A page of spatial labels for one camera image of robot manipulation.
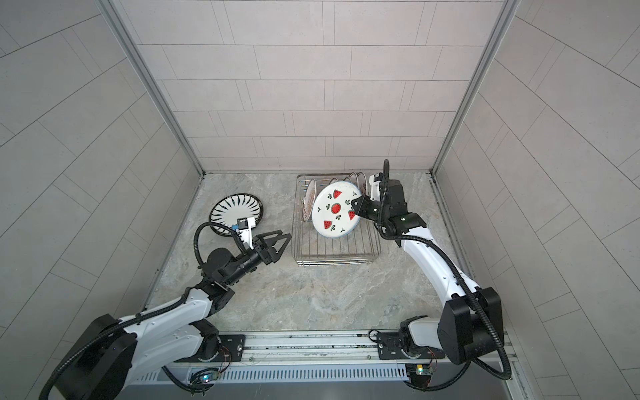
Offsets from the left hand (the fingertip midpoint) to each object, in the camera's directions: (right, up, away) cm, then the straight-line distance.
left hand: (291, 237), depth 72 cm
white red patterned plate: (+2, +10, +28) cm, 30 cm away
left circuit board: (-24, -38, -3) cm, 45 cm away
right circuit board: (+36, -37, -4) cm, 52 cm away
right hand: (+17, +10, +8) cm, 21 cm away
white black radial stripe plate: (-34, +5, +29) cm, 45 cm away
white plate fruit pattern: (+12, +6, +10) cm, 17 cm away
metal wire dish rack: (+4, -7, +19) cm, 21 cm away
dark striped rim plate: (-25, +8, +30) cm, 40 cm away
